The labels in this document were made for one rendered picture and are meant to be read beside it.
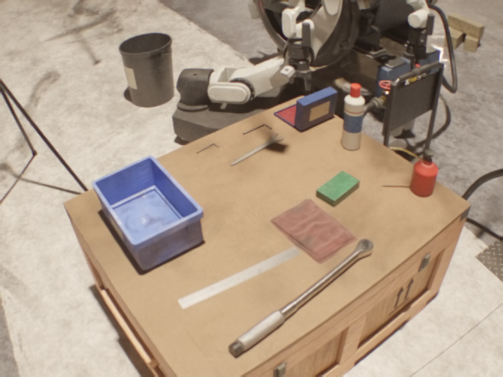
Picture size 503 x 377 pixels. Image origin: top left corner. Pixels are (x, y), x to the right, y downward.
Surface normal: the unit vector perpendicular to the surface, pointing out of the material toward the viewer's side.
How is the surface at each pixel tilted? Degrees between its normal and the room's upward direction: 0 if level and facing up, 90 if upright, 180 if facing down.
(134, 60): 93
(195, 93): 90
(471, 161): 0
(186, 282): 0
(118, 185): 90
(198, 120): 0
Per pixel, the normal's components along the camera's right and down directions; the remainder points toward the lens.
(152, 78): 0.36, 0.65
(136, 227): -0.05, -0.75
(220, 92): -0.22, 0.66
